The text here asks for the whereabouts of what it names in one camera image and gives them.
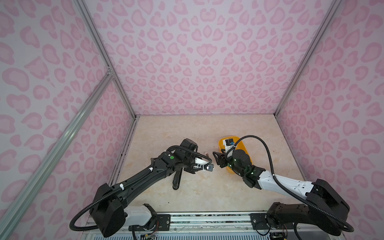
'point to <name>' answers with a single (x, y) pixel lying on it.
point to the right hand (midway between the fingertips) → (217, 150)
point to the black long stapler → (177, 179)
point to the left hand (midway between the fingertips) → (200, 155)
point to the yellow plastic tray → (239, 146)
